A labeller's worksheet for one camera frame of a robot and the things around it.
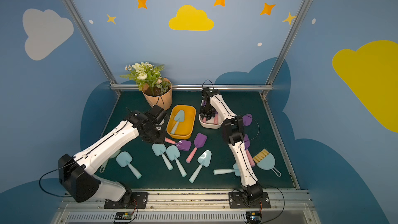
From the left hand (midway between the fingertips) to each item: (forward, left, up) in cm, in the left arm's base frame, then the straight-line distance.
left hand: (161, 138), depth 79 cm
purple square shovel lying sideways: (+4, -9, -16) cm, 18 cm away
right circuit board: (-31, -46, -18) cm, 59 cm away
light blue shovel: (0, +5, -16) cm, 16 cm away
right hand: (+24, -22, -14) cm, 36 cm away
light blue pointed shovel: (-5, -22, -16) cm, 28 cm away
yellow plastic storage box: (+15, -9, -15) cm, 23 cm away
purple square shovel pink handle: (+7, -20, -16) cm, 26 cm away
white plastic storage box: (+18, -26, -13) cm, 34 cm away
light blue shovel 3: (-12, -29, -14) cm, 35 cm away
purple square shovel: (+23, -30, -15) cm, 40 cm away
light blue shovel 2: (-1, -4, -16) cm, 17 cm away
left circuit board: (-32, +15, -17) cm, 40 cm away
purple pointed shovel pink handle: (+33, -22, -11) cm, 41 cm away
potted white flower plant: (+32, +12, +13) cm, 37 cm away
